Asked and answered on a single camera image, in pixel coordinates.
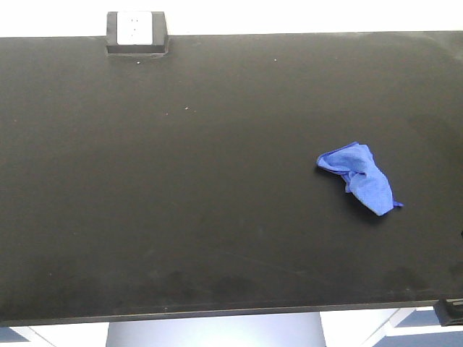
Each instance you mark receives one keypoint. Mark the black-topped bench blue cabinet doors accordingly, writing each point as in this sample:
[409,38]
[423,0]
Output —
[427,320]

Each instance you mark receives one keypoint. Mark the blue microfibre cloth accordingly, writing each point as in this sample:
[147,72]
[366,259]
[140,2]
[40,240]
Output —
[365,177]

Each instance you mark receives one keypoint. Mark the black socket box white plate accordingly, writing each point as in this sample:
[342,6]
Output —
[135,32]

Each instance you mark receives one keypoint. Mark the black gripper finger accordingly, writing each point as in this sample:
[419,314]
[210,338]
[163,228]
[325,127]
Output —
[450,311]

